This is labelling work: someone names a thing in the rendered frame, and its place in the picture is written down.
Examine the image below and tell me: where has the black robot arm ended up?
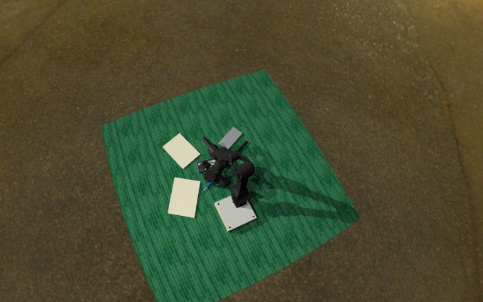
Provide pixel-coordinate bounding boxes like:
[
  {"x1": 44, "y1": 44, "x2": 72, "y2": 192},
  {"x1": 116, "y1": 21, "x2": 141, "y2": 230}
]
[{"x1": 204, "y1": 144, "x2": 255, "y2": 208}]

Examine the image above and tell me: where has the grey keyboard with white letter keys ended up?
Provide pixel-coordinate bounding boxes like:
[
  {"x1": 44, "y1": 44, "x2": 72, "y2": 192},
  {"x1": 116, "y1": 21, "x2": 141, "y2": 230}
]
[{"x1": 196, "y1": 158, "x2": 231, "y2": 173}]

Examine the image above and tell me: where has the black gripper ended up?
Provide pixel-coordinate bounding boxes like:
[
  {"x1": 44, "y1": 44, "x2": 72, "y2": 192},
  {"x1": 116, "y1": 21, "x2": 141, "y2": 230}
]
[{"x1": 199, "y1": 160, "x2": 230, "y2": 188}]

